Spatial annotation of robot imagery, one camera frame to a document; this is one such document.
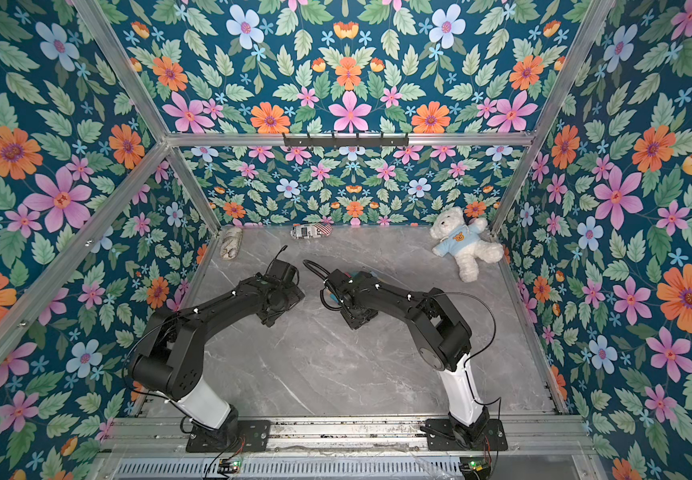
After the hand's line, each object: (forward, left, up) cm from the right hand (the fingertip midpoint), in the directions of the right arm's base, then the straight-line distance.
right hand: (363, 317), depth 93 cm
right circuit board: (-38, -29, -4) cm, 48 cm away
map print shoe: (+28, +51, +3) cm, 59 cm away
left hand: (+4, +22, +3) cm, 22 cm away
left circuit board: (-39, +31, -4) cm, 50 cm away
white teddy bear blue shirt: (+29, -34, +6) cm, 45 cm away
